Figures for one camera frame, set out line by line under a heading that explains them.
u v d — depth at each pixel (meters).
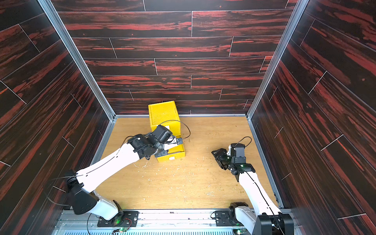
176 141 0.66
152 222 0.74
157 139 0.56
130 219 0.72
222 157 0.73
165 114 0.93
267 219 0.41
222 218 0.73
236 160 0.63
